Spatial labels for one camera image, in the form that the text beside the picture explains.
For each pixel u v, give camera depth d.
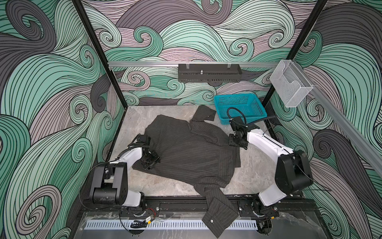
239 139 0.66
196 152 0.92
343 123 0.59
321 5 0.71
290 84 0.79
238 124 0.68
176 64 0.95
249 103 1.19
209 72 0.95
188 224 0.70
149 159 0.76
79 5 0.71
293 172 0.45
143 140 0.74
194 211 0.73
